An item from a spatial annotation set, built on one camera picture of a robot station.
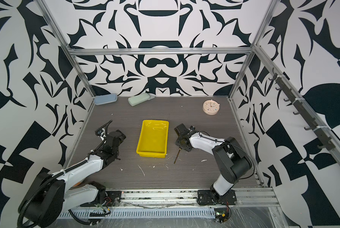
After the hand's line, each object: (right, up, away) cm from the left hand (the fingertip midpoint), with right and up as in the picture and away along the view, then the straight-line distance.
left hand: (115, 132), depth 87 cm
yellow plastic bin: (+21, -6, +10) cm, 24 cm away
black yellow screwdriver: (+39, -11, +5) cm, 41 cm away
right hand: (+40, -8, +6) cm, 41 cm away
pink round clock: (+64, +16, +25) cm, 71 cm away
